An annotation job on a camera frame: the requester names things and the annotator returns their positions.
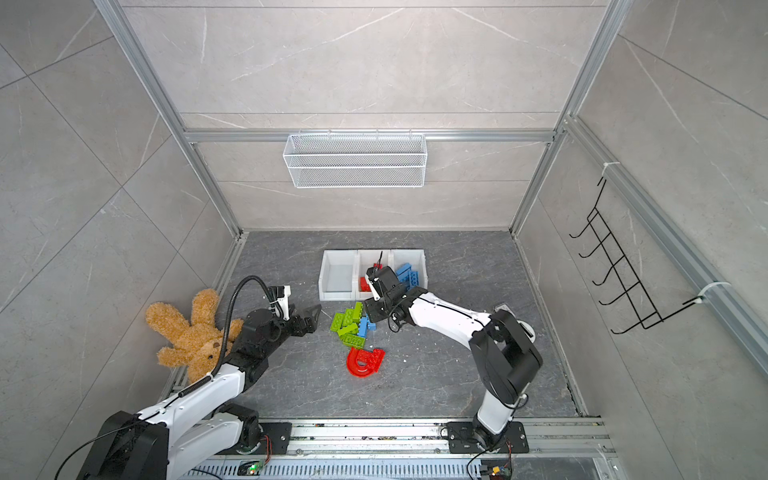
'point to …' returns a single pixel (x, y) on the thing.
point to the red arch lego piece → (362, 363)
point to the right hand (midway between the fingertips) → (372, 304)
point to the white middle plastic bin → (366, 258)
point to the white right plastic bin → (416, 260)
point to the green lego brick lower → (354, 340)
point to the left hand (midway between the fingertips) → (307, 299)
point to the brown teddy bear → (199, 341)
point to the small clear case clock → (504, 306)
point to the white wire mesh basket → (356, 161)
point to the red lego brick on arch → (373, 359)
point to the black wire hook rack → (643, 306)
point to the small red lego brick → (363, 285)
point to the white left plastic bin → (338, 275)
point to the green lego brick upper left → (337, 322)
